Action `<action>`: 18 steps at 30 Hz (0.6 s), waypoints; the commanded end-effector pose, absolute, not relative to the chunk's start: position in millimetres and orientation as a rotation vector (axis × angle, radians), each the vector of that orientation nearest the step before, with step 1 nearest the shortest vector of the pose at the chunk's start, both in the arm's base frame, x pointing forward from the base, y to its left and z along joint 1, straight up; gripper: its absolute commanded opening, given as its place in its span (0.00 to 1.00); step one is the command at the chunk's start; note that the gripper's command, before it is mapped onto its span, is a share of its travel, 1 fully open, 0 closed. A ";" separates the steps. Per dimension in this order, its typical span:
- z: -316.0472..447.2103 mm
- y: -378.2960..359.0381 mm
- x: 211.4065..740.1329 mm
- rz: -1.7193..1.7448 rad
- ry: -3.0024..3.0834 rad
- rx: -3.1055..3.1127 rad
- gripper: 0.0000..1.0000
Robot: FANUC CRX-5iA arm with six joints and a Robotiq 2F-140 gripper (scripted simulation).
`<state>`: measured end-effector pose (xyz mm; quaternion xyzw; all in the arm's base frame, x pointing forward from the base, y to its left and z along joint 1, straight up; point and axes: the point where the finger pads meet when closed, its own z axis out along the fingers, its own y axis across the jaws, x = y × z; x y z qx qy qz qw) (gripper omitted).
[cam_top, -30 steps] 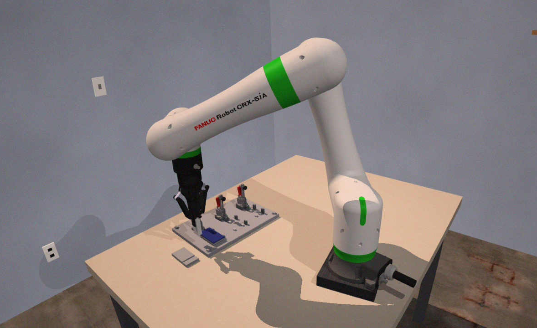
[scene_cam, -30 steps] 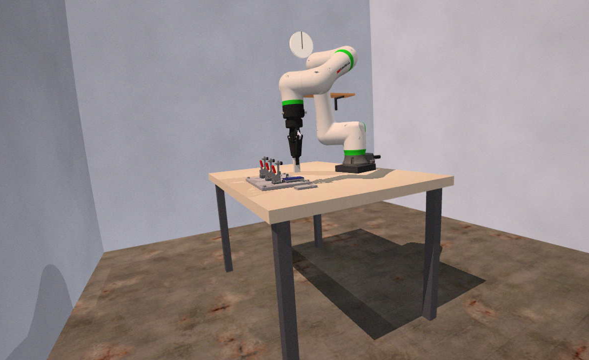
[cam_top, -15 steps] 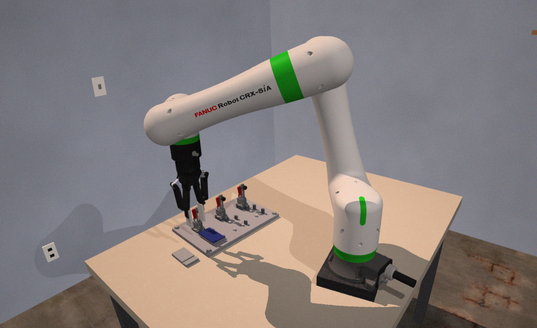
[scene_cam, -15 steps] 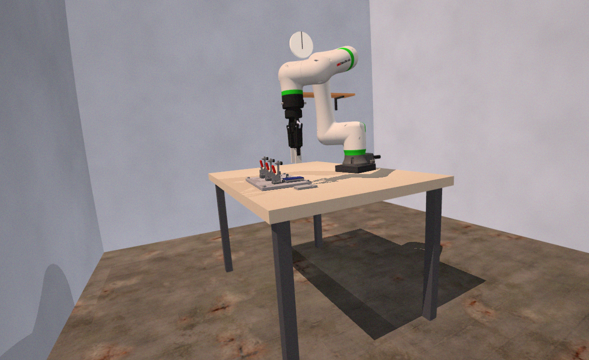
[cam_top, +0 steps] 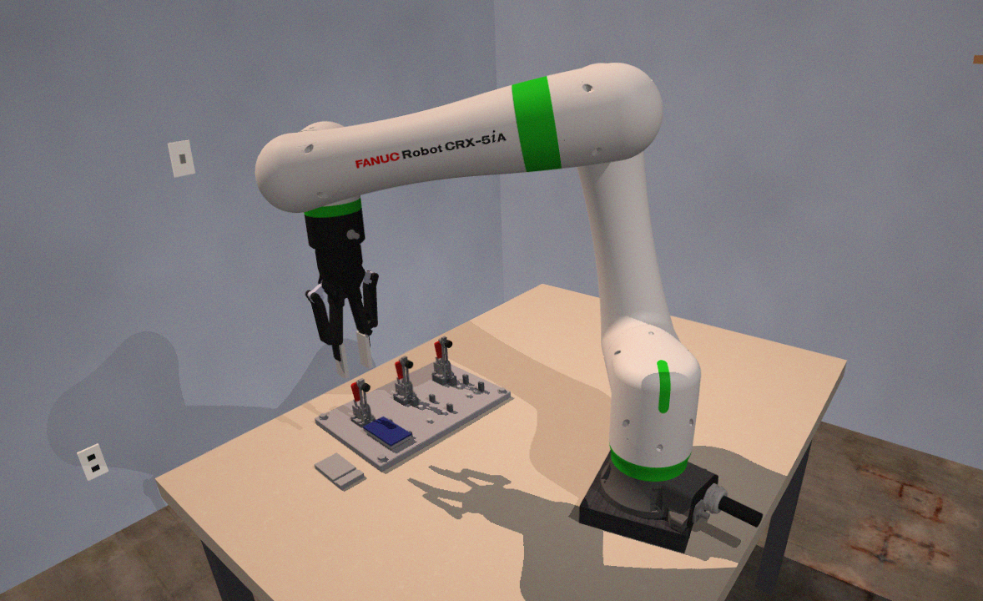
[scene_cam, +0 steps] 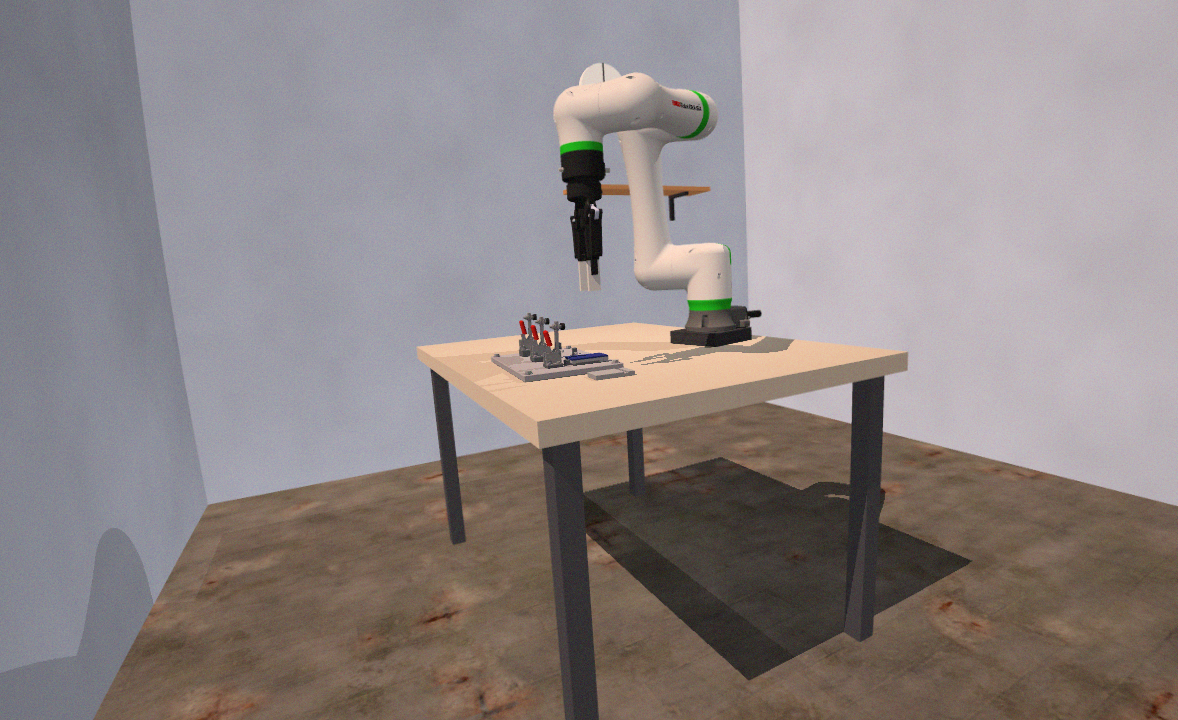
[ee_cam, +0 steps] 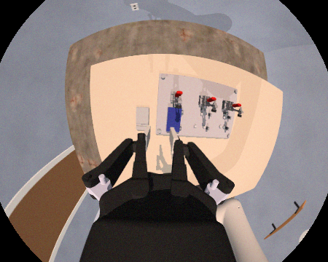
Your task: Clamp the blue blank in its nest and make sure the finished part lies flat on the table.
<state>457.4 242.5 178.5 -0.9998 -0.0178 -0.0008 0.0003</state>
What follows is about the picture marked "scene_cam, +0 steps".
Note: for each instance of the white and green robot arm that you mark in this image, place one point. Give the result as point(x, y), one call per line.
point(632, 105)

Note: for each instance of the blue rectangular plate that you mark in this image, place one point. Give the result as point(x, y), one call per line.
point(587, 357)

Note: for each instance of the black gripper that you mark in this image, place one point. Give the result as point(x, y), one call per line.
point(583, 193)

